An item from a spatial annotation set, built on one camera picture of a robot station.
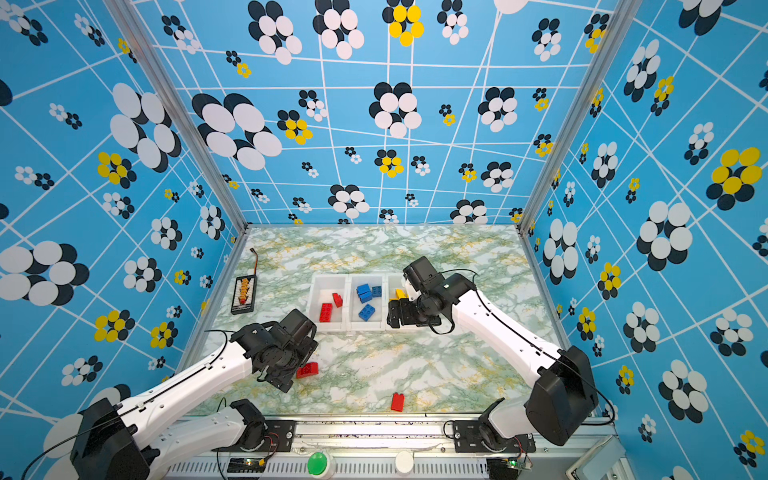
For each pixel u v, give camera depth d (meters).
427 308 0.59
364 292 0.99
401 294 0.97
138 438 0.40
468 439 0.72
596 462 0.66
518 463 0.68
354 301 0.96
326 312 0.94
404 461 0.64
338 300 0.96
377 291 0.99
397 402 0.79
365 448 0.72
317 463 0.63
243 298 0.97
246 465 0.72
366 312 0.94
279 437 0.72
